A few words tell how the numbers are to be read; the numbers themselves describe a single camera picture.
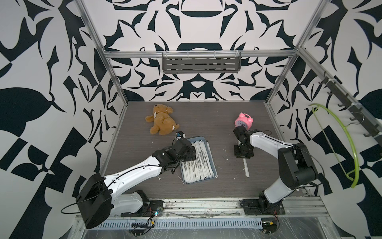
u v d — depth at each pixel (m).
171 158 0.58
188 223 0.65
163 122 0.94
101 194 0.40
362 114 0.56
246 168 0.87
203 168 0.87
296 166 0.47
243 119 0.99
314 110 0.78
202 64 0.93
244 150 0.77
